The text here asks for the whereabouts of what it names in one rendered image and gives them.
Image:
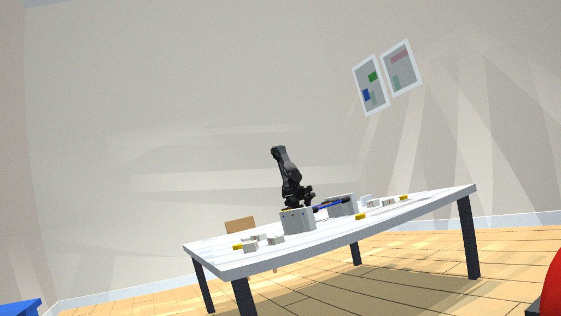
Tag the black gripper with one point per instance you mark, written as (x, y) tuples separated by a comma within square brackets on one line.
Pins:
[(295, 201)]

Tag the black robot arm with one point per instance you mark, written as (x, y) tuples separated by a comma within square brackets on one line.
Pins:
[(290, 173)]

